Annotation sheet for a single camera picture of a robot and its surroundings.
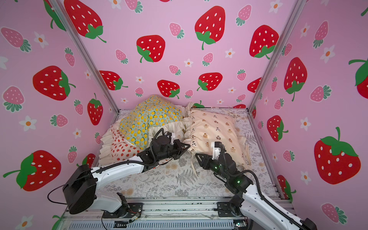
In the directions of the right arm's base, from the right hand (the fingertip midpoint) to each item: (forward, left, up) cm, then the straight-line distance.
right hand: (195, 157), depth 73 cm
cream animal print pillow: (+24, -4, -4) cm, 24 cm away
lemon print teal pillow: (+27, +28, +6) cm, 39 cm away
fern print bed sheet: (-3, +6, -20) cm, 21 cm away
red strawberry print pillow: (+9, +54, -12) cm, 56 cm away
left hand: (+6, +2, +2) cm, 6 cm away
